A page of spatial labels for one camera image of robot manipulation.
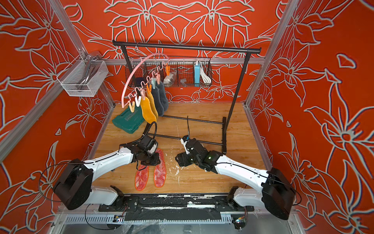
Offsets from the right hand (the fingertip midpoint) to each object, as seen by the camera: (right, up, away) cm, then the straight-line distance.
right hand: (177, 158), depth 77 cm
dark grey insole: (-12, +33, +9) cm, 36 cm away
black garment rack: (+32, +15, +18) cm, 39 cm away
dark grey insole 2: (-10, +40, +6) cm, 42 cm away
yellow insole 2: (-15, +30, +5) cm, 34 cm away
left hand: (-11, -4, +8) cm, 15 cm away
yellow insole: (-18, +24, +8) cm, 31 cm away
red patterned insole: (-20, -12, +4) cm, 24 cm away
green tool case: (-37, +19, +26) cm, 49 cm away
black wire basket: (-2, +52, +18) cm, 55 cm away
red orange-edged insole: (-10, -10, +5) cm, 15 cm away
